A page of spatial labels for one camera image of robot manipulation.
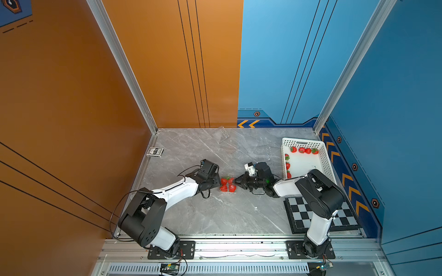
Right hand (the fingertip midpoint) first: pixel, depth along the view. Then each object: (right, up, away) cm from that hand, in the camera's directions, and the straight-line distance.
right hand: (233, 181), depth 89 cm
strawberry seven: (+32, +7, +9) cm, 34 cm away
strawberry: (-5, -1, +2) cm, 5 cm away
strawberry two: (+43, +16, +16) cm, 49 cm away
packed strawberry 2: (-5, -4, 0) cm, 6 cm away
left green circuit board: (-28, -33, -17) cm, 46 cm away
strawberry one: (+38, +16, +16) cm, 45 cm away
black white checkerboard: (+31, -14, -10) cm, 35 cm away
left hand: (-8, +1, +3) cm, 8 cm away
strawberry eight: (+33, +12, +13) cm, 37 cm away
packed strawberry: (-1, -3, -2) cm, 4 cm away
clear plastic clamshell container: (-3, -2, +4) cm, 5 cm away
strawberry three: (+47, +15, +16) cm, 52 cm away
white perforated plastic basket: (+42, +12, +17) cm, 47 cm away
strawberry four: (+51, +15, +16) cm, 56 cm away
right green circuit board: (+37, -31, -19) cm, 52 cm away
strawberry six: (+30, +4, +1) cm, 30 cm away
